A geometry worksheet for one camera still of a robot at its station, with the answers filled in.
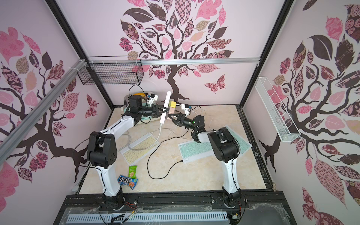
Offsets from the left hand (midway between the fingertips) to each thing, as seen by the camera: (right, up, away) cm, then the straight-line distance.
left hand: (166, 111), depth 84 cm
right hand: (+1, -4, -1) cm, 4 cm away
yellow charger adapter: (+4, +5, 0) cm, 6 cm away
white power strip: (0, +4, -1) cm, 4 cm away
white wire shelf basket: (+66, -10, -10) cm, 68 cm away
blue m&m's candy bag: (-23, -41, -5) cm, 47 cm away
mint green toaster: (-11, +4, -7) cm, 14 cm away
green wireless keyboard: (+17, -27, +8) cm, 33 cm away
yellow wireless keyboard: (-21, -27, +8) cm, 35 cm away
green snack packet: (-20, -37, -1) cm, 42 cm away
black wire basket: (-39, +27, +10) cm, 48 cm away
